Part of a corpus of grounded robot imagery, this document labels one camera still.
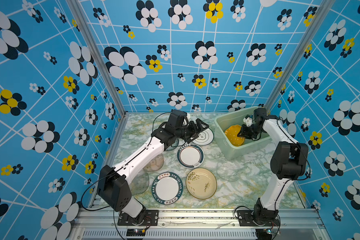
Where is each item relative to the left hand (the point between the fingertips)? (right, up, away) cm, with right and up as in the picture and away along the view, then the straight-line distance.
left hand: (206, 130), depth 73 cm
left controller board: (-35, -50, -1) cm, 61 cm away
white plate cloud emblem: (+4, -6, +32) cm, 33 cm away
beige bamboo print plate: (-1, -31, +11) cm, 32 cm away
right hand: (+25, -4, +22) cm, 34 cm away
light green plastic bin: (+16, -13, +12) cm, 24 cm away
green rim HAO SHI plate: (-21, -33, +10) cm, 40 cm away
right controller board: (+26, -49, -4) cm, 56 cm away
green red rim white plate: (-7, -18, +23) cm, 30 cm away
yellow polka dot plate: (+21, -3, +27) cm, 34 cm away
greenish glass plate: (-37, -32, +14) cm, 51 cm away
